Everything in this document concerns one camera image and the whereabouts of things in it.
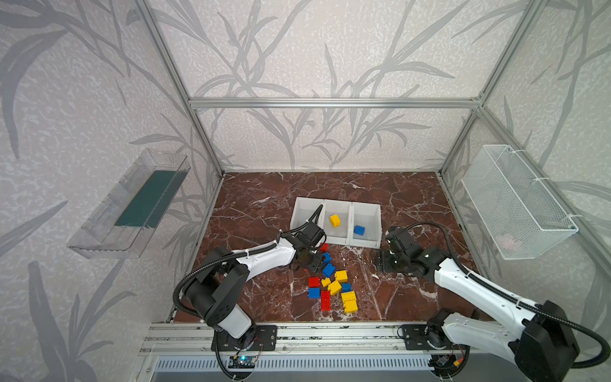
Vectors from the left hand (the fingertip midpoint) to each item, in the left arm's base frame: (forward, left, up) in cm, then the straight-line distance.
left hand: (317, 256), depth 89 cm
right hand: (-1, -23, +5) cm, 24 cm away
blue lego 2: (-1, -4, 0) cm, 4 cm away
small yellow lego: (-9, -3, -2) cm, 10 cm away
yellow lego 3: (-11, -6, -1) cm, 13 cm away
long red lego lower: (-15, -3, -2) cm, 16 cm away
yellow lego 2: (-7, -9, -1) cm, 11 cm away
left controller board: (-33, +22, -4) cm, 40 cm away
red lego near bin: (+4, -2, -2) cm, 5 cm away
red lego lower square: (-9, +1, -2) cm, 9 cm away
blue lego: (+13, -17, -3) cm, 22 cm away
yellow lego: (+16, -7, 0) cm, 17 cm away
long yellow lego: (-16, -11, -1) cm, 19 cm away
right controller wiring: (-32, -41, -5) cm, 53 cm away
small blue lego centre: (-11, -10, -1) cm, 15 cm away
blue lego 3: (-5, -4, -1) cm, 7 cm away
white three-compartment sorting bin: (+12, -12, +4) cm, 18 cm away
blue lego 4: (-13, +1, -2) cm, 13 cm away
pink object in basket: (-3, -60, +18) cm, 62 cm away
